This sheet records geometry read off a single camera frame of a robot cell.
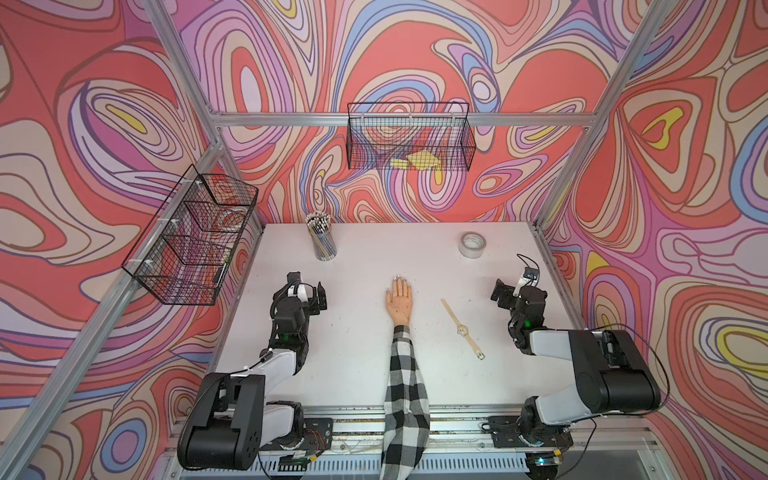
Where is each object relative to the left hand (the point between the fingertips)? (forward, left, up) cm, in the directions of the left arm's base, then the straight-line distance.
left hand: (306, 285), depth 87 cm
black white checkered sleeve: (-32, -29, -9) cm, 44 cm away
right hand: (+2, -64, -6) cm, 65 cm away
